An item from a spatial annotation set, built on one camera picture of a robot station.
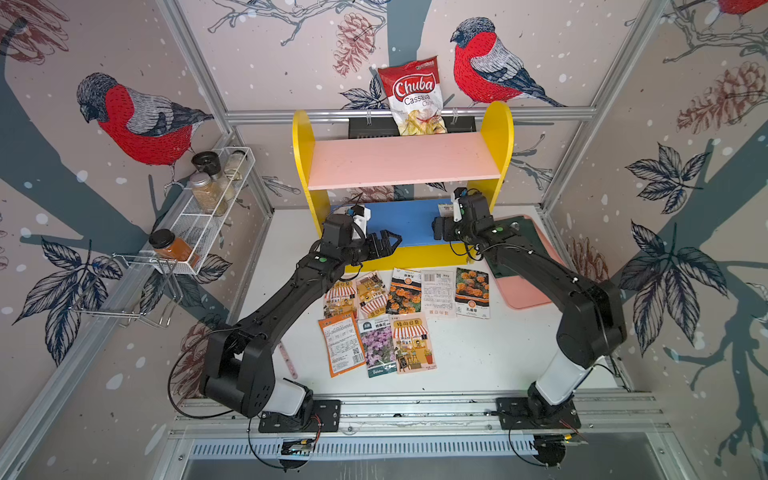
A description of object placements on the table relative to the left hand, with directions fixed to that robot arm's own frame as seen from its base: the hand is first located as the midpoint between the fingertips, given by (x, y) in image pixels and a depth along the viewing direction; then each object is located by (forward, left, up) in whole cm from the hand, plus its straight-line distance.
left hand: (396, 236), depth 80 cm
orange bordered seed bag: (-22, +15, -25) cm, 37 cm away
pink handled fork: (-26, +31, -25) cm, 48 cm away
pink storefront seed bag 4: (-21, -5, -25) cm, 33 cm away
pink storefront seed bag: (-7, +18, -25) cm, 32 cm away
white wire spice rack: (-2, +51, +6) cm, 51 cm away
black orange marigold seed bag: (-4, -3, -25) cm, 25 cm away
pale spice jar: (+20, +48, +9) cm, 52 cm away
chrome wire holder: (-21, +52, +9) cm, 57 cm away
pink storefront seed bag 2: (-6, +8, -24) cm, 26 cm away
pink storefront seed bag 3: (-5, -14, -24) cm, 28 cm away
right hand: (+10, -15, -5) cm, 18 cm away
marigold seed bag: (-5, -25, -25) cm, 35 cm away
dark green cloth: (+20, -50, -25) cm, 60 cm away
